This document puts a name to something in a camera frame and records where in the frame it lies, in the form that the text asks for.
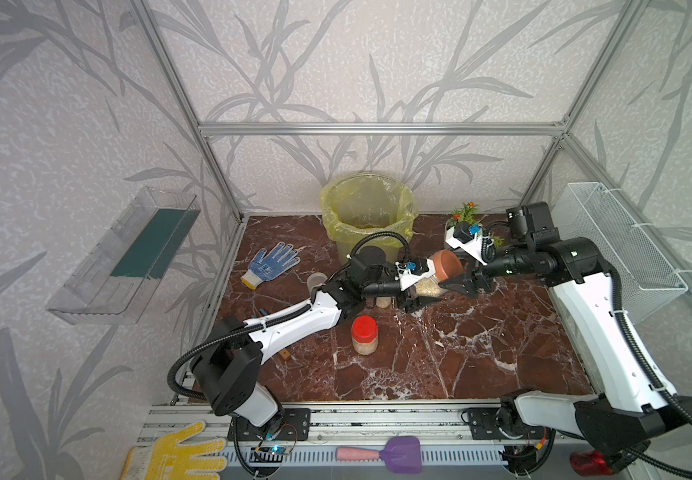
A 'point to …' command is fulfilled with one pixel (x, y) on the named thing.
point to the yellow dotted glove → (171, 457)
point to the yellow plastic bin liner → (357, 206)
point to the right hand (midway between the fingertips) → (444, 263)
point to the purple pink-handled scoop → (402, 454)
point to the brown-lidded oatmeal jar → (429, 287)
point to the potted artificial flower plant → (468, 214)
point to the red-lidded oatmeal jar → (364, 333)
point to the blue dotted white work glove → (263, 267)
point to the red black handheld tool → (591, 462)
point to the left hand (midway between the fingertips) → (434, 284)
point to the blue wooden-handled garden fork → (285, 355)
